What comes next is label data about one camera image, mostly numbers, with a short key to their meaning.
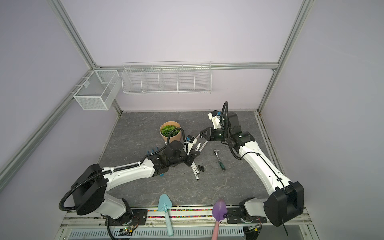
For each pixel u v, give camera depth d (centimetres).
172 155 63
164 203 76
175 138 92
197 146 77
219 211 76
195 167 89
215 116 69
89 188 43
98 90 99
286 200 39
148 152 97
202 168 90
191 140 69
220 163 91
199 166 91
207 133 71
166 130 94
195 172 88
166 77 98
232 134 59
